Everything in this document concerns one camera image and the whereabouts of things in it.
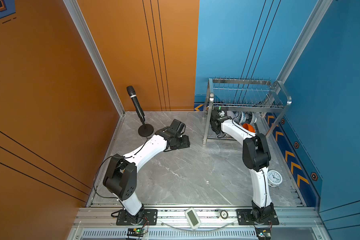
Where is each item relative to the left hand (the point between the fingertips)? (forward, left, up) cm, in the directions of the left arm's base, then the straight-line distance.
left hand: (187, 141), depth 87 cm
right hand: (+15, -31, 0) cm, 34 cm away
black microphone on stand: (+16, +30, -10) cm, 35 cm away
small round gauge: (-36, -17, -7) cm, 41 cm away
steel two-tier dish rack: (+11, -35, +20) cm, 42 cm away
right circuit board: (-43, -37, -14) cm, 58 cm away
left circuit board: (-43, +24, -14) cm, 51 cm away
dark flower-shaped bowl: (+21, -46, -3) cm, 51 cm away
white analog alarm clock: (-17, -49, -9) cm, 53 cm away
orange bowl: (+12, -39, 0) cm, 41 cm away
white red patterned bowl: (+23, -30, 0) cm, 38 cm away
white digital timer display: (-37, -3, -10) cm, 39 cm away
